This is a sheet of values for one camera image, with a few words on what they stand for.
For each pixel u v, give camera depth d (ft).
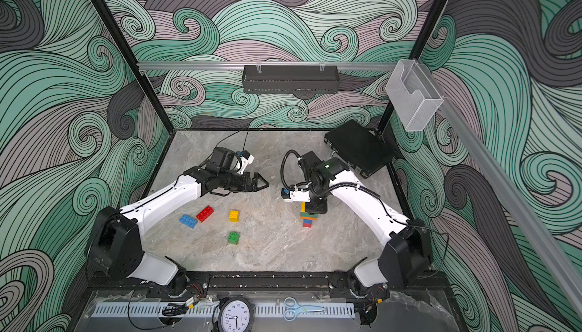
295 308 2.27
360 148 3.62
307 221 2.78
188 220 2.82
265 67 3.09
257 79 3.29
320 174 1.78
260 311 2.29
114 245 1.39
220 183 2.15
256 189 2.36
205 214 2.94
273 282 2.45
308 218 2.60
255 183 2.37
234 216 2.81
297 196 2.23
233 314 2.16
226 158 2.21
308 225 2.81
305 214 2.41
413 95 2.53
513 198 1.67
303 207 2.52
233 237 2.66
